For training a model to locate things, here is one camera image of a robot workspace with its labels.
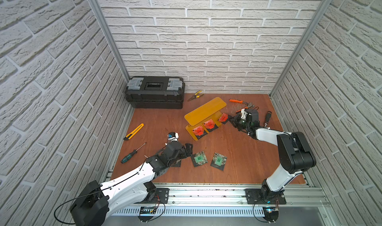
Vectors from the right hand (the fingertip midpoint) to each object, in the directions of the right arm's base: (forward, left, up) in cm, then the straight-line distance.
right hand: (229, 117), depth 95 cm
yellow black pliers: (+28, +21, -7) cm, 36 cm away
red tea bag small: (0, +12, -8) cm, 15 cm away
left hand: (-18, +27, 0) cm, 32 cm away
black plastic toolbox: (+18, +48, +8) cm, 52 cm away
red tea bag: (+1, +3, -2) cm, 4 cm away
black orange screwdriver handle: (+4, -30, -7) cm, 31 cm away
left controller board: (-48, +49, -10) cm, 69 cm away
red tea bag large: (-6, +20, -7) cm, 22 cm away
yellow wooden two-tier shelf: (-3, +17, +4) cm, 18 cm away
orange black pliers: (+17, -21, -9) cm, 28 cm away
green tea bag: (-23, +22, -8) cm, 32 cm away
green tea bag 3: (-26, +35, -8) cm, 44 cm away
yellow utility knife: (-4, +65, -6) cm, 65 cm away
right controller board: (-51, -11, -9) cm, 53 cm away
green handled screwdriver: (-20, +64, -6) cm, 67 cm away
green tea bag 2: (-25, +10, -9) cm, 28 cm away
